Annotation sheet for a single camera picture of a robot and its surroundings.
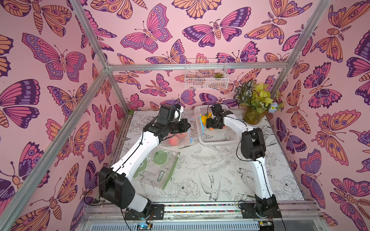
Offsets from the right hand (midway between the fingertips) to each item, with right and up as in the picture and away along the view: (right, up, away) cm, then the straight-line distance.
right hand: (211, 124), depth 107 cm
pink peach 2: (-23, -8, -12) cm, 27 cm away
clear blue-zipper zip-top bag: (-23, -10, -12) cm, 28 cm away
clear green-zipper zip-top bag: (-38, -27, -17) cm, 49 cm away
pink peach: (-27, -10, -17) cm, 33 cm away
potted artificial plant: (+28, +14, -12) cm, 34 cm away
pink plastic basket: (0, -9, -4) cm, 10 cm away
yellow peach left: (-6, +3, -1) cm, 7 cm away
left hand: (-15, 0, -29) cm, 33 cm away
